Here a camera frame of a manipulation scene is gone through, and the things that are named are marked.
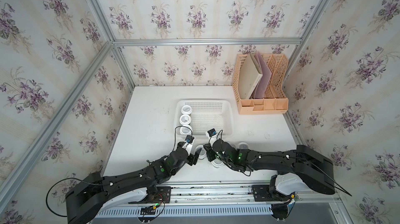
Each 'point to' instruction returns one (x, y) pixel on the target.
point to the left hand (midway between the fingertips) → (197, 148)
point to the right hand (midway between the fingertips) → (205, 147)
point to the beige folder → (250, 74)
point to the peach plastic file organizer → (275, 100)
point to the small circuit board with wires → (149, 210)
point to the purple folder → (260, 87)
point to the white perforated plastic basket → (201, 115)
